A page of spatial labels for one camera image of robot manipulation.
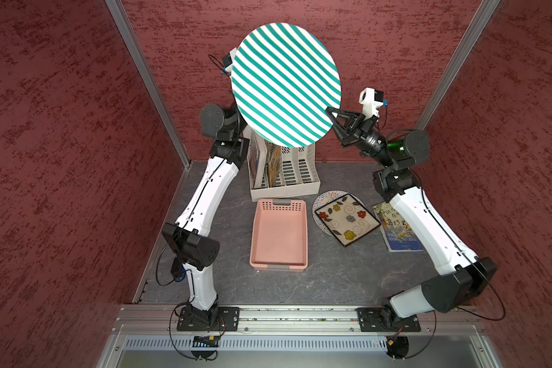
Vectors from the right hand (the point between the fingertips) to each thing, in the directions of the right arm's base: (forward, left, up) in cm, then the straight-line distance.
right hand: (323, 117), depth 51 cm
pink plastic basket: (-3, +12, -56) cm, 57 cm away
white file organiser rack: (+36, +1, -59) cm, 69 cm away
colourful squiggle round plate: (+17, -11, -58) cm, 61 cm away
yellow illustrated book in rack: (+27, +13, -41) cm, 51 cm away
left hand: (+5, +9, +11) cm, 15 cm away
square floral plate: (+5, -18, -56) cm, 59 cm away
